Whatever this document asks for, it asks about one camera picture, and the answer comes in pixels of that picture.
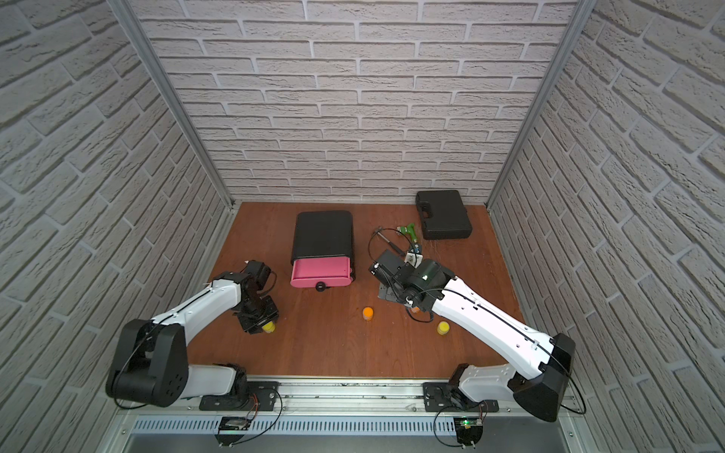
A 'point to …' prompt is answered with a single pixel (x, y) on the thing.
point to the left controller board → (231, 423)
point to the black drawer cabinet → (323, 249)
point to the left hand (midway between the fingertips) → (275, 317)
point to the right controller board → (469, 429)
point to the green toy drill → (410, 228)
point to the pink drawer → (330, 271)
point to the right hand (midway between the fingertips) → (405, 288)
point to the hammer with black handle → (385, 239)
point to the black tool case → (443, 214)
